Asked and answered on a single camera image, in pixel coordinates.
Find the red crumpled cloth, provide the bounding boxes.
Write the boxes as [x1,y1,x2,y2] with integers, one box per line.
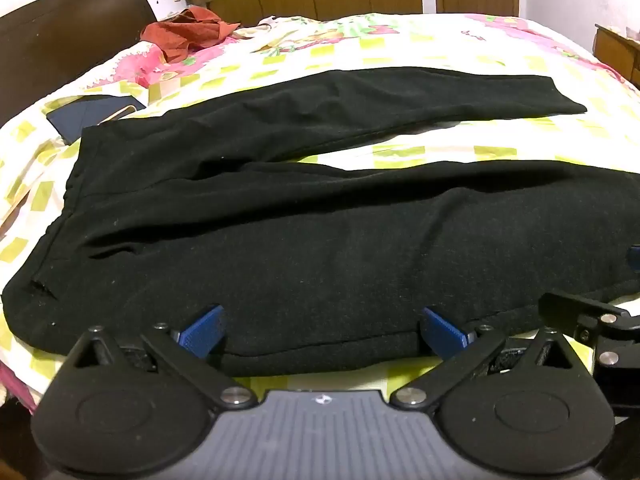
[140,7,242,63]

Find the dark brown headboard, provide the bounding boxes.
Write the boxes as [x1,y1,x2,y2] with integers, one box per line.
[0,0,157,126]

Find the black pants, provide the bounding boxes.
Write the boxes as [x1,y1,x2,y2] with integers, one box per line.
[1,66,640,377]

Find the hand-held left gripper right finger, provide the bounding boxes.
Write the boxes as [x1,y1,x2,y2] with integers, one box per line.
[390,306,584,409]

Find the wooden desk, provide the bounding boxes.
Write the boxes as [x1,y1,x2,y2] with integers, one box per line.
[594,23,640,92]

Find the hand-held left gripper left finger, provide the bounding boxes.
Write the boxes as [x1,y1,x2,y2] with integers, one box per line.
[65,304,259,409]

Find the printed yellow pink bedsheet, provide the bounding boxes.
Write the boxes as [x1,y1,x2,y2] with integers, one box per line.
[0,10,640,406]

